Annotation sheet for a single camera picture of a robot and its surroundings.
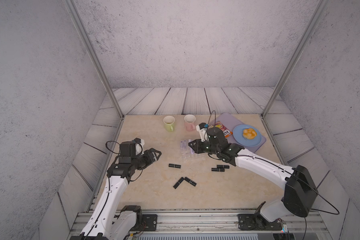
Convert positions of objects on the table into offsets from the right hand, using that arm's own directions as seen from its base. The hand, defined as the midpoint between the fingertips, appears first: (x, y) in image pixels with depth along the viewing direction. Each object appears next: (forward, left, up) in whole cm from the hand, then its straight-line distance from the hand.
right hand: (188, 145), depth 78 cm
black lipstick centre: (-12, -1, -19) cm, 23 cm away
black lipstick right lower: (-3, -18, -21) cm, 28 cm away
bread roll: (+22, -42, -18) cm, 51 cm away
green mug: (+29, +14, -13) cm, 35 cm away
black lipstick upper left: (-2, +9, -19) cm, 21 cm away
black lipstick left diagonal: (-12, +6, -19) cm, 24 cm away
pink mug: (+29, -1, -12) cm, 31 cm away
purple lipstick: (+2, 0, +1) cm, 2 cm away
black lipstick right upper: (-2, -20, -20) cm, 29 cm away
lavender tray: (+36, -31, -20) cm, 52 cm away
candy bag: (+24, -27, -19) cm, 41 cm away
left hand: (-4, +15, -3) cm, 16 cm away
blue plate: (+20, -35, -21) cm, 45 cm away
